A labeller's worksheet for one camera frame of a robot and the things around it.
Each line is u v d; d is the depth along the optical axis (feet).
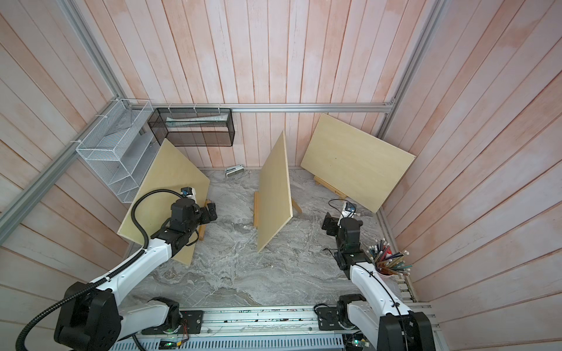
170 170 2.96
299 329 2.39
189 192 2.43
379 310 1.45
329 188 3.51
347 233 2.04
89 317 1.30
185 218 2.13
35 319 1.17
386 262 2.53
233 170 3.87
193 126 3.50
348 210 2.35
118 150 2.29
